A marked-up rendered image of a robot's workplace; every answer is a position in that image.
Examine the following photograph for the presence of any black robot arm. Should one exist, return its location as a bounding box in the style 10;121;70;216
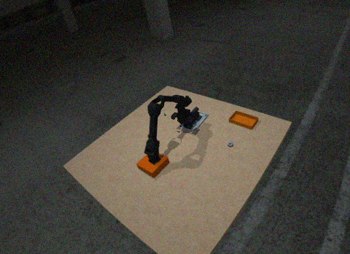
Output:
144;95;192;165

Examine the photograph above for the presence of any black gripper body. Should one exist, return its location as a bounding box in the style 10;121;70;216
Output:
171;110;195;125

